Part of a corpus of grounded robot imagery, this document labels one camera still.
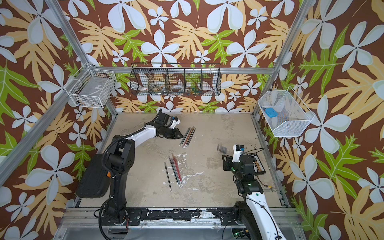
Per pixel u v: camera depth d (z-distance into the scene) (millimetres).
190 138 1053
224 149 985
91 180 811
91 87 848
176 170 906
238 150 706
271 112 848
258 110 1197
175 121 929
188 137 1053
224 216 734
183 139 1045
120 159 565
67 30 752
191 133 1078
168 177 883
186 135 1074
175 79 978
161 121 826
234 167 699
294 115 774
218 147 1013
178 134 896
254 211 513
